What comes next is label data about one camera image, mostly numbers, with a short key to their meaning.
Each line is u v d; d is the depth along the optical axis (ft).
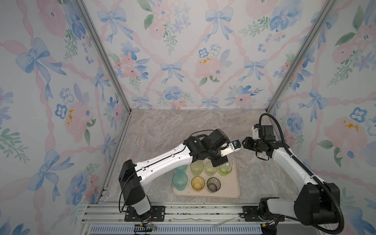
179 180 2.66
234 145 1.95
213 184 2.71
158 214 2.42
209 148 1.74
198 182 2.74
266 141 2.14
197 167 2.87
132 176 1.35
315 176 1.44
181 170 2.67
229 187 2.68
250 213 2.37
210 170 2.95
